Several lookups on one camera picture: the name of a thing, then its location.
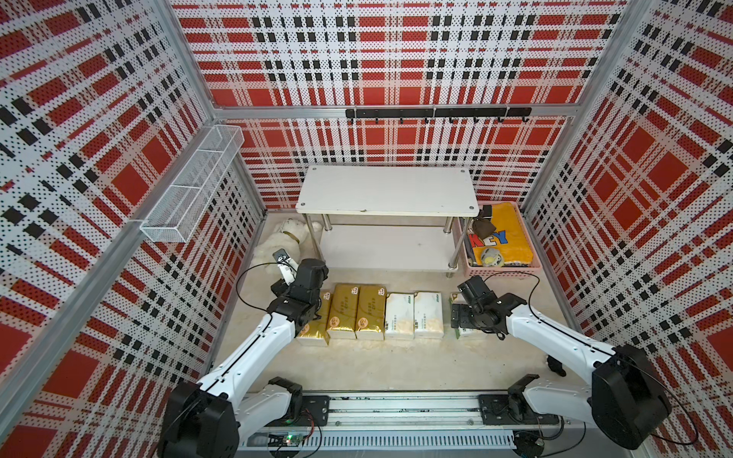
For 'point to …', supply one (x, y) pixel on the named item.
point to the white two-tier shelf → (394, 218)
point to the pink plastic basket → (492, 260)
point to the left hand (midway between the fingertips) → (303, 270)
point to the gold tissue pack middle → (343, 314)
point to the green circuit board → (293, 440)
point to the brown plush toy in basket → (482, 226)
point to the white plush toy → (298, 237)
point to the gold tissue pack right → (371, 309)
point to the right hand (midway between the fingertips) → (471, 318)
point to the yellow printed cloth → (509, 238)
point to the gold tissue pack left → (315, 334)
